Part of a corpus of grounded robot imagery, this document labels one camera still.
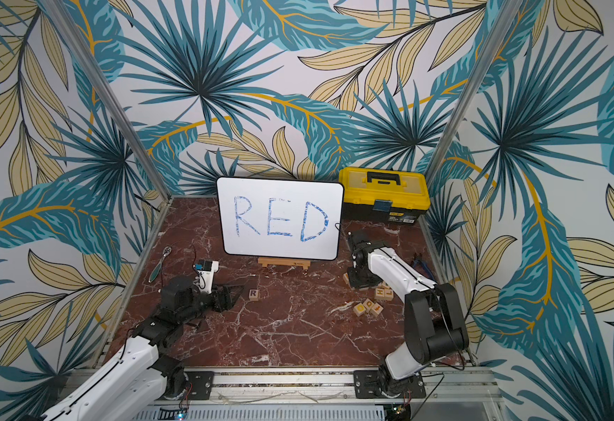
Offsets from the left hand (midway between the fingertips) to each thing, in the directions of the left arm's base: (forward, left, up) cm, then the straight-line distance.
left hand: (236, 290), depth 80 cm
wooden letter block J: (-2, -44, -8) cm, 45 cm away
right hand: (+7, -41, -6) cm, 42 cm away
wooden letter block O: (0, -42, -8) cm, 42 cm away
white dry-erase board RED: (+22, -12, +8) cm, 27 cm away
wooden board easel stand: (+15, -6, -7) cm, 17 cm away
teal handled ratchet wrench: (+20, +32, -10) cm, 39 cm away
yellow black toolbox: (+38, -50, +5) cm, 63 cm away
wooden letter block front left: (-2, -39, -9) cm, 40 cm away
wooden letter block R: (+2, -4, -8) cm, 9 cm away
